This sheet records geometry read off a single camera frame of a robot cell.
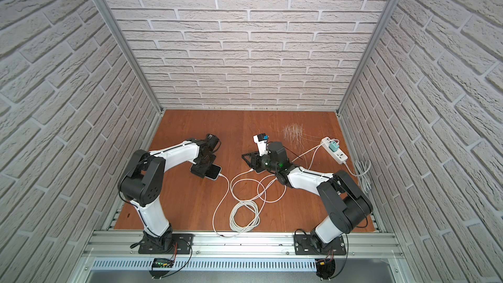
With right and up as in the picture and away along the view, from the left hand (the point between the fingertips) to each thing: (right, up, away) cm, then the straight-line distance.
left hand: (208, 160), depth 96 cm
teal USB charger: (+63, +7, -1) cm, 63 cm away
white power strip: (+67, +2, +1) cm, 67 cm away
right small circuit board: (+50, -36, -25) cm, 66 cm away
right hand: (+17, +3, -13) cm, 21 cm away
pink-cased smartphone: (+26, -4, -3) cm, 26 cm away
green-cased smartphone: (+4, -5, -6) cm, 8 cm away
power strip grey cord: (+78, -5, +2) cm, 78 cm away
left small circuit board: (-11, -35, -24) cm, 43 cm away
